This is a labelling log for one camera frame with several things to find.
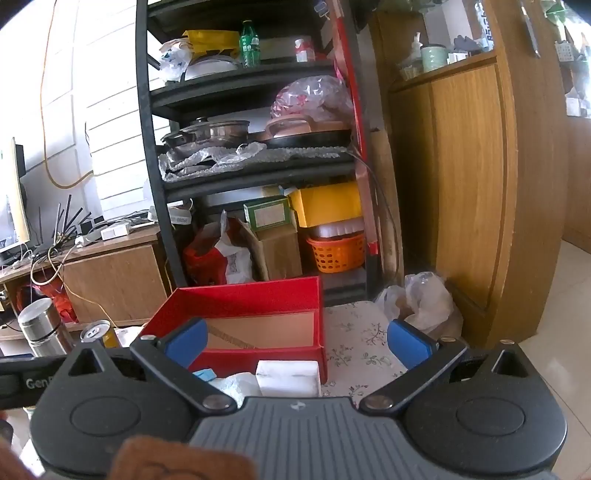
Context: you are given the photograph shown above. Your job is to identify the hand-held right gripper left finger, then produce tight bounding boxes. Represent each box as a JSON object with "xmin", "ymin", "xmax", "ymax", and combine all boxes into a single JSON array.
[{"xmin": 60, "ymin": 318, "xmax": 237, "ymax": 413}]

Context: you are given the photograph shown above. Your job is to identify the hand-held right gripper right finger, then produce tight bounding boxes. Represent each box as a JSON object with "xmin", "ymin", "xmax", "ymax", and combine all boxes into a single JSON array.
[{"xmin": 359, "ymin": 319, "xmax": 539, "ymax": 412}]

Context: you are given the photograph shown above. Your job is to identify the light blue towel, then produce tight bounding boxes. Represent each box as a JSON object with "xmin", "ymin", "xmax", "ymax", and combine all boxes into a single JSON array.
[{"xmin": 210, "ymin": 373, "xmax": 264, "ymax": 403}]

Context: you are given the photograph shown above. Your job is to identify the white foam block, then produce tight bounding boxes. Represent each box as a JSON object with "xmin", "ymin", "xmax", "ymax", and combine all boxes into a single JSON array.
[{"xmin": 255, "ymin": 360, "xmax": 322, "ymax": 398}]

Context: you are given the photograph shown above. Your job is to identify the floral tablecloth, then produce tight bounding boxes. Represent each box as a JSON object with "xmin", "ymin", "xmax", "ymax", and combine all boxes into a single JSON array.
[{"xmin": 321, "ymin": 300, "xmax": 409, "ymax": 398}]

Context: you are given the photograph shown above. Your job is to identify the steel thermos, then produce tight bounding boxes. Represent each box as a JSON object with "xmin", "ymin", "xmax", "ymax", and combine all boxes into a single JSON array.
[{"xmin": 17, "ymin": 298, "xmax": 75, "ymax": 358}]

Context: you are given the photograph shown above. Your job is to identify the blue and yellow can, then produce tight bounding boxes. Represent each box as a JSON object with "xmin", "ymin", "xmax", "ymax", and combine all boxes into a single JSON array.
[{"xmin": 81, "ymin": 320, "xmax": 122, "ymax": 349}]

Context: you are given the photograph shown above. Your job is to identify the red and white plastic bag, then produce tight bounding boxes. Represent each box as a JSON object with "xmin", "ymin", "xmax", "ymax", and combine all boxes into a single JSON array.
[{"xmin": 183, "ymin": 210, "xmax": 254, "ymax": 286}]

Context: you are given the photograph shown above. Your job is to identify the wooden TV stand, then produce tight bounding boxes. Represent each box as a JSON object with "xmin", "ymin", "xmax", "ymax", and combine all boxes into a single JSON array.
[{"xmin": 0, "ymin": 226, "xmax": 174, "ymax": 356}]

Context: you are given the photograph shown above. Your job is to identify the orange basket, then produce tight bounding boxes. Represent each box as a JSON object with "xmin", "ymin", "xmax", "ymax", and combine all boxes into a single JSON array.
[{"xmin": 305, "ymin": 231, "xmax": 368, "ymax": 274}]

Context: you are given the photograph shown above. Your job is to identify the cardboard box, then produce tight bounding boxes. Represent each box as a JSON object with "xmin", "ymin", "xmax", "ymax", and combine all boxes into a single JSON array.
[{"xmin": 238, "ymin": 217, "xmax": 303, "ymax": 282}]

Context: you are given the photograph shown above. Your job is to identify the white modem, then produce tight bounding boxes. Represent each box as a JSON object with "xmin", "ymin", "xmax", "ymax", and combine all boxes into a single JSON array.
[{"xmin": 148, "ymin": 205, "xmax": 192, "ymax": 227}]

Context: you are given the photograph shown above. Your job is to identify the white plastic container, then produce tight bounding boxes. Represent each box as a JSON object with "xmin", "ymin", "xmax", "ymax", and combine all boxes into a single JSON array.
[{"xmin": 311, "ymin": 220, "xmax": 365, "ymax": 241}]

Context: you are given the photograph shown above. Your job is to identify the white adapter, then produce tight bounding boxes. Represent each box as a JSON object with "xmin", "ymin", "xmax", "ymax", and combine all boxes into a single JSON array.
[{"xmin": 100, "ymin": 222, "xmax": 131, "ymax": 241}]

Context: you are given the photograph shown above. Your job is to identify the green box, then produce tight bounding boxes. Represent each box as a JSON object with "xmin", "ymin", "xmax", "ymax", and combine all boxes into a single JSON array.
[{"xmin": 243, "ymin": 195, "xmax": 296, "ymax": 232}]

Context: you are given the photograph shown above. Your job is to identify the yellow box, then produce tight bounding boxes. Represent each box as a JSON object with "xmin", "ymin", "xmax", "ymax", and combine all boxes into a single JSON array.
[{"xmin": 288, "ymin": 181, "xmax": 363, "ymax": 228}]

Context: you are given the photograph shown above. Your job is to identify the black router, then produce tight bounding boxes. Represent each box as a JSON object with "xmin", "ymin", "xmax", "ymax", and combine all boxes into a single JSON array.
[{"xmin": 37, "ymin": 194, "xmax": 98, "ymax": 245}]

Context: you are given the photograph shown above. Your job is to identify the monitor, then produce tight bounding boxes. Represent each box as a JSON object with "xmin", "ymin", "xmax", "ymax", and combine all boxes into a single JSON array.
[{"xmin": 0, "ymin": 137, "xmax": 32, "ymax": 259}]

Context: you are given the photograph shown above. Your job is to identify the bubble wrap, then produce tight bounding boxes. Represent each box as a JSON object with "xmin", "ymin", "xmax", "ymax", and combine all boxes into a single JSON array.
[{"xmin": 158, "ymin": 142, "xmax": 354, "ymax": 178}]

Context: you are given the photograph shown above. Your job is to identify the wooden cabinet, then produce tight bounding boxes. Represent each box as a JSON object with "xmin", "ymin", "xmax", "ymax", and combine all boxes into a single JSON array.
[{"xmin": 369, "ymin": 0, "xmax": 566, "ymax": 349}]

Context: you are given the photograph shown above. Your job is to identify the black shelf rack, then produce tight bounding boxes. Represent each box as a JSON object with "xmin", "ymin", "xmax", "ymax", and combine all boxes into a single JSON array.
[{"xmin": 135, "ymin": 0, "xmax": 384, "ymax": 305}]

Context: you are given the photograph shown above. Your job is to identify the steel pot with lid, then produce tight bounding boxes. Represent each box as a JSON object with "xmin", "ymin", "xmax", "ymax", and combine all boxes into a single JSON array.
[{"xmin": 161, "ymin": 117, "xmax": 251, "ymax": 153}]

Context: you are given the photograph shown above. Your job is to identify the black pan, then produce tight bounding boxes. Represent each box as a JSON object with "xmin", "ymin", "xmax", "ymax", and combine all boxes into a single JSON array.
[{"xmin": 249, "ymin": 127, "xmax": 354, "ymax": 149}]

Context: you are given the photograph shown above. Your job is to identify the pink pan lid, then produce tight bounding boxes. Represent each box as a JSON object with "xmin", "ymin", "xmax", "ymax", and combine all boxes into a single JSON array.
[{"xmin": 264, "ymin": 114, "xmax": 352, "ymax": 139}]

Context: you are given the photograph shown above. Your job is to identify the clear bag with red print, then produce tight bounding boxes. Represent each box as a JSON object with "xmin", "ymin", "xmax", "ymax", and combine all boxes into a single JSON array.
[{"xmin": 270, "ymin": 75, "xmax": 354, "ymax": 123}]

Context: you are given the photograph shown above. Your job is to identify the white plates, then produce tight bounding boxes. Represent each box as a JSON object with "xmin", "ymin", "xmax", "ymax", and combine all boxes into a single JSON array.
[{"xmin": 184, "ymin": 54, "xmax": 240, "ymax": 81}]

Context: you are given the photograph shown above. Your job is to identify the red panel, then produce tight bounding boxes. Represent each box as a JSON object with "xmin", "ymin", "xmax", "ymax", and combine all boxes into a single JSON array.
[{"xmin": 335, "ymin": 0, "xmax": 382, "ymax": 257}]

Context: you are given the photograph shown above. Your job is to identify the crumpled white plastic bag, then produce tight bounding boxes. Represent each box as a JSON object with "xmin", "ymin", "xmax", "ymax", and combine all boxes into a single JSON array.
[{"xmin": 159, "ymin": 39, "xmax": 194, "ymax": 84}]

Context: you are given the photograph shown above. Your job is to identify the green ceramic jar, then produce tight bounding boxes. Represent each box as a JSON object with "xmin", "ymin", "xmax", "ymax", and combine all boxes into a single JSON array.
[{"xmin": 420, "ymin": 44, "xmax": 448, "ymax": 72}]

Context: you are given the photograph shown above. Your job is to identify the yellow bag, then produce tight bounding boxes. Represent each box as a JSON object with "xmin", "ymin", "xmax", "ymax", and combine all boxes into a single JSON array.
[{"xmin": 182, "ymin": 29, "xmax": 241, "ymax": 61}]

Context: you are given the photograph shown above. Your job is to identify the green bottle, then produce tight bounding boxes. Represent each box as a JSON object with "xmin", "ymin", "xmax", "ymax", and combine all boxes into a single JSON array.
[{"xmin": 239, "ymin": 20, "xmax": 262, "ymax": 69}]

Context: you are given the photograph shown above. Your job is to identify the yellow wall cable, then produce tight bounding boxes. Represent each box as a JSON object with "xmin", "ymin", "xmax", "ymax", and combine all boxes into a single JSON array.
[{"xmin": 39, "ymin": 0, "xmax": 95, "ymax": 190}]

